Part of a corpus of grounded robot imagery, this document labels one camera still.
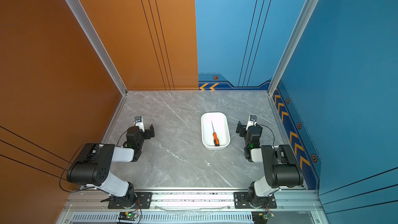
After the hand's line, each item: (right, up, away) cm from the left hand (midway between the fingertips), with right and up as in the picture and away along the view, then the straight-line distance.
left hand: (145, 123), depth 95 cm
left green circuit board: (0, -40, -24) cm, 47 cm away
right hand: (+64, 0, -2) cm, 64 cm away
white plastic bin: (+46, 0, +8) cm, 46 cm away
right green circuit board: (+63, -40, -25) cm, 79 cm away
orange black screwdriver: (+43, -10, -4) cm, 45 cm away
